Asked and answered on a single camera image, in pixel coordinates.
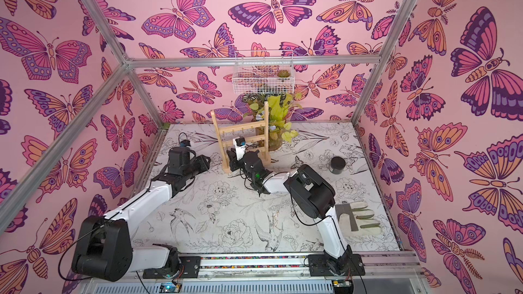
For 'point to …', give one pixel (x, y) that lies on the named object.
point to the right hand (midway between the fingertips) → (230, 148)
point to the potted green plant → (253, 107)
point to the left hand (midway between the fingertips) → (211, 157)
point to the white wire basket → (263, 79)
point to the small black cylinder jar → (338, 164)
